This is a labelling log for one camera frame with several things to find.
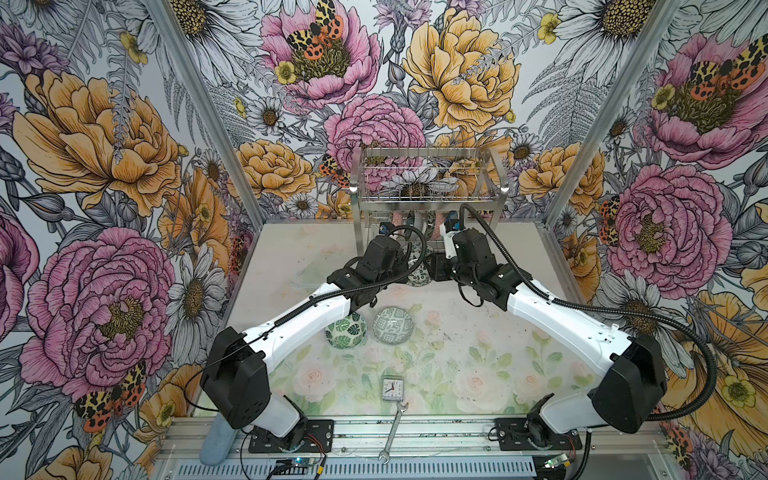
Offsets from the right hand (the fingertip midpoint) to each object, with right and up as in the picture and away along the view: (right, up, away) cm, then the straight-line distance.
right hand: (432, 267), depth 81 cm
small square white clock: (-10, -31, -1) cm, 33 cm away
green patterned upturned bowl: (-10, -18, +11) cm, 24 cm away
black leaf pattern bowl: (-3, -2, +1) cm, 3 cm away
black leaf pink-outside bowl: (-9, +15, +25) cm, 31 cm away
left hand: (-9, 0, +1) cm, 9 cm away
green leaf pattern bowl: (-24, -20, +11) cm, 33 cm away
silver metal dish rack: (+1, +31, +31) cm, 44 cm away
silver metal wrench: (-10, -41, -5) cm, 42 cm away
